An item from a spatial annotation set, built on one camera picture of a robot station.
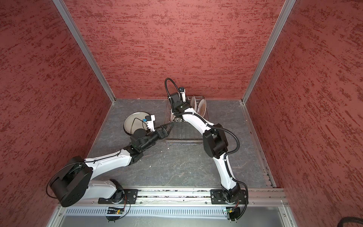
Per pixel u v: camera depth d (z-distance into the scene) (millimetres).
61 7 709
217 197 740
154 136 707
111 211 725
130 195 746
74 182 426
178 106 741
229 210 722
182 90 835
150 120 725
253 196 753
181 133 999
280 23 771
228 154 549
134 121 1031
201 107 1035
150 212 775
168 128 718
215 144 560
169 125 740
